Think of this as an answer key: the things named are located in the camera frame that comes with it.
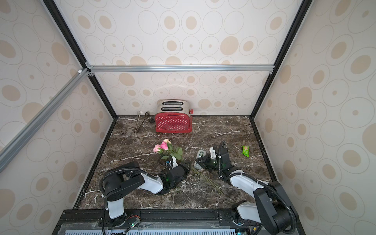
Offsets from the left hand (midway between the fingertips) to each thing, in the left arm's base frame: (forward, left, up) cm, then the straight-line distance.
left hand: (198, 162), depth 85 cm
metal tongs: (+44, +41, -5) cm, 60 cm away
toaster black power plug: (+40, +36, -7) cm, 54 cm away
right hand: (+1, -1, +2) cm, 2 cm away
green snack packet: (+12, -32, -6) cm, 35 cm away
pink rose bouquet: (+8, +19, +2) cm, 21 cm away
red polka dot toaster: (+30, +17, +8) cm, 35 cm away
